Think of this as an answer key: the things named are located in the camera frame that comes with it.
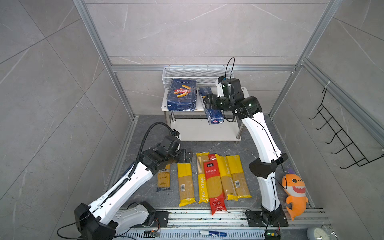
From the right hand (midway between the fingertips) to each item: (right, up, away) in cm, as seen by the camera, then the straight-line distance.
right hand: (209, 99), depth 74 cm
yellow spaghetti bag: (-12, -49, +5) cm, 51 cm away
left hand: (-12, -26, 0) cm, 29 cm away
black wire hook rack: (+59, -27, -15) cm, 67 cm away
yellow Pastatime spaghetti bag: (-3, -52, +4) cm, 52 cm away
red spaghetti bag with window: (+4, -51, +2) cm, 51 cm away
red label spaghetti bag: (+4, -33, +18) cm, 38 cm away
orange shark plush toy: (+45, -45, +2) cm, 63 cm away
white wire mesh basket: (0, +20, +24) cm, 31 cm away
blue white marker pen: (+1, -64, -6) cm, 65 cm away
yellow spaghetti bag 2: (+11, -45, +8) cm, 47 cm away
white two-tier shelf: (-9, -13, +40) cm, 43 cm away
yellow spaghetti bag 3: (+18, -47, +7) cm, 51 cm away
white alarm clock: (+53, -63, -7) cm, 83 cm away
